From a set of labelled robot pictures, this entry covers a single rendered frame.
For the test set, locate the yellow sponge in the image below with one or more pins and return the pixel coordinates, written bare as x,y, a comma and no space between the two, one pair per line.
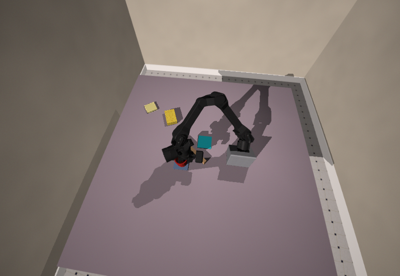
170,117

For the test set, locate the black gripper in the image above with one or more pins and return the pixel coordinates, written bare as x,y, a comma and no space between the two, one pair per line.
198,157

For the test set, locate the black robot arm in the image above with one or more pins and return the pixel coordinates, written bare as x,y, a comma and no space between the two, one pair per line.
181,132

